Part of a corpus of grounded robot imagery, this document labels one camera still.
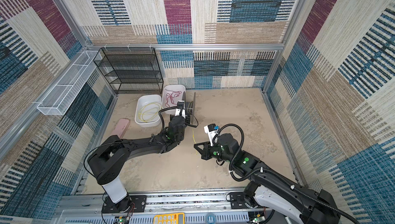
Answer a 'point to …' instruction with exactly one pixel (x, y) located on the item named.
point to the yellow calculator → (176, 218)
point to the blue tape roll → (211, 219)
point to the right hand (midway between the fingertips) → (194, 149)
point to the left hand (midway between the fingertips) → (182, 106)
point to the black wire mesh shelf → (130, 70)
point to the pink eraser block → (121, 127)
